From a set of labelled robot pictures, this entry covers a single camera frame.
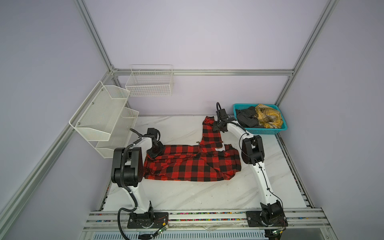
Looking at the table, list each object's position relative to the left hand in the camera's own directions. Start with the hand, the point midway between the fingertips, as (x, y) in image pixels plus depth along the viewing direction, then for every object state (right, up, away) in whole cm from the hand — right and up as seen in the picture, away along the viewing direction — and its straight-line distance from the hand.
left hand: (160, 152), depth 97 cm
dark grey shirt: (+62, +24, +11) cm, 67 cm away
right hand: (+39, +18, +15) cm, 46 cm away
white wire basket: (-7, +47, -2) cm, 48 cm away
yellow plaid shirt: (+76, +24, +7) cm, 80 cm away
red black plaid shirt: (+33, -4, -3) cm, 33 cm away
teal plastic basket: (+80, +14, +7) cm, 81 cm away
